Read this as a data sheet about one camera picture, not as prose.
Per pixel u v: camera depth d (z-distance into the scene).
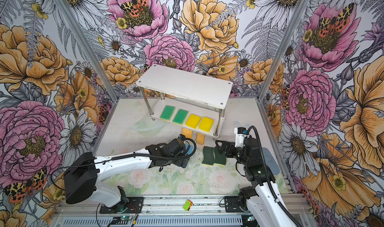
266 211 0.48
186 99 0.75
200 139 0.96
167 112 1.02
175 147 0.63
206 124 0.97
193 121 0.99
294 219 0.42
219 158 0.88
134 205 0.74
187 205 0.73
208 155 0.90
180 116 1.00
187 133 0.99
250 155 0.57
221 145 0.68
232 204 0.74
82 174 0.46
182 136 0.76
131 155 0.53
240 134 0.67
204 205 0.76
